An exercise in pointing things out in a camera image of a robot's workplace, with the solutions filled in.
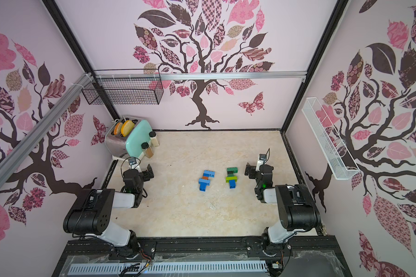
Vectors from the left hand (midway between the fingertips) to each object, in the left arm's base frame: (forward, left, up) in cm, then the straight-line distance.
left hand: (141, 169), depth 94 cm
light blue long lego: (-5, -37, -5) cm, 38 cm away
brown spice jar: (+13, -1, -1) cm, 13 cm away
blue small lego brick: (-9, -35, -4) cm, 36 cm away
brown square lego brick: (-3, -36, -5) cm, 36 cm away
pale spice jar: (+22, -3, +1) cm, 22 cm away
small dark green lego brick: (+2, -53, -4) cm, 53 cm away
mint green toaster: (+10, +5, +9) cm, 14 cm away
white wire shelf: (-13, -90, +26) cm, 95 cm away
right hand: (+2, -65, 0) cm, 65 cm away
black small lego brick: (0, -50, -4) cm, 51 cm away
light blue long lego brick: (-1, -38, -4) cm, 38 cm away
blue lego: (-7, -51, -4) cm, 52 cm away
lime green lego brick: (-4, -50, -5) cm, 50 cm away
